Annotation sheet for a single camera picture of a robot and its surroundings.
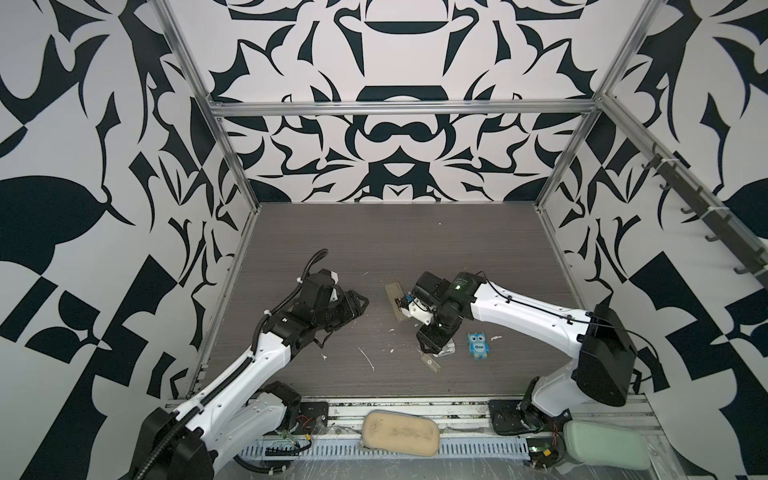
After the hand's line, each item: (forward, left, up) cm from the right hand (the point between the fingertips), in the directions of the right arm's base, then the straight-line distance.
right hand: (429, 341), depth 78 cm
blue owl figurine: (+1, -15, -8) cm, 17 cm away
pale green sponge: (-22, -38, -6) cm, 44 cm away
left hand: (+9, +16, +6) cm, 19 cm away
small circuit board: (-23, -25, -10) cm, 36 cm away
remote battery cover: (-3, -1, -9) cm, 10 cm away
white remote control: (+18, +8, -6) cm, 21 cm away
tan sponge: (-19, +8, -4) cm, 21 cm away
